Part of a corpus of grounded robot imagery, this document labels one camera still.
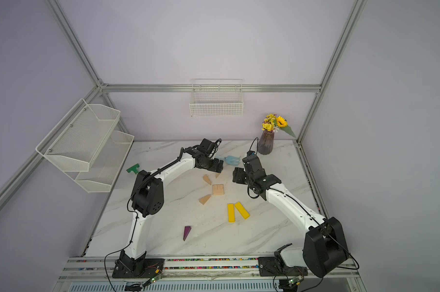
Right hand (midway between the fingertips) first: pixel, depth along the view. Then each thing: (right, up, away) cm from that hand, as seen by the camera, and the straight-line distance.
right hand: (241, 175), depth 85 cm
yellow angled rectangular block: (0, -18, +5) cm, 18 cm away
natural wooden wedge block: (-18, -13, +7) cm, 24 cm away
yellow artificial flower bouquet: (+18, +27, +8) cm, 33 cm away
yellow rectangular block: (-5, -19, +3) cm, 20 cm away
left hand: (-13, +3, +12) cm, 18 cm away
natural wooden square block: (-11, -9, +12) cm, 19 cm away
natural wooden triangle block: (-18, -4, +16) cm, 24 cm away
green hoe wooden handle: (-61, +2, +18) cm, 64 cm away
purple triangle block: (-25, -26, -4) cm, 36 cm away
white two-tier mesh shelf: (-74, +14, -1) cm, 75 cm away
